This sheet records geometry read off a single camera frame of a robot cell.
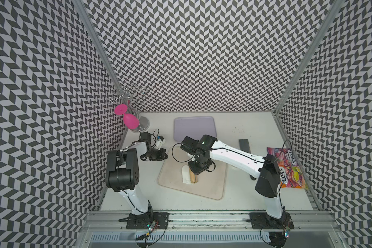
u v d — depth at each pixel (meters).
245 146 1.07
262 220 0.72
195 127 1.08
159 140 0.90
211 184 0.83
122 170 0.48
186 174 0.84
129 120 0.93
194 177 0.81
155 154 0.84
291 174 0.85
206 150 0.54
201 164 0.65
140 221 0.66
